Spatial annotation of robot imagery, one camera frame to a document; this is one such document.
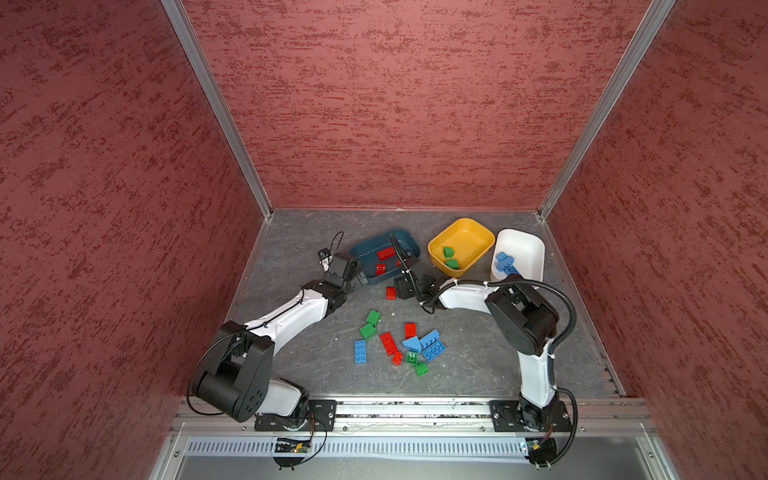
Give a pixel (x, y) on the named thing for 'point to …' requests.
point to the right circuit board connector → (541, 451)
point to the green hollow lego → (412, 358)
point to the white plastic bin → (526, 249)
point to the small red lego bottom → (397, 358)
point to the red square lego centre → (410, 330)
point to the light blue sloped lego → (413, 344)
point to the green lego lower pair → (368, 331)
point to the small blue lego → (501, 256)
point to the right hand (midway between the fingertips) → (403, 285)
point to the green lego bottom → (421, 368)
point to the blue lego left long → (360, 351)
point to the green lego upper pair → (373, 317)
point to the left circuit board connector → (284, 445)
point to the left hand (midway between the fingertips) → (349, 283)
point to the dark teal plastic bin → (366, 252)
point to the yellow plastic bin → (459, 247)
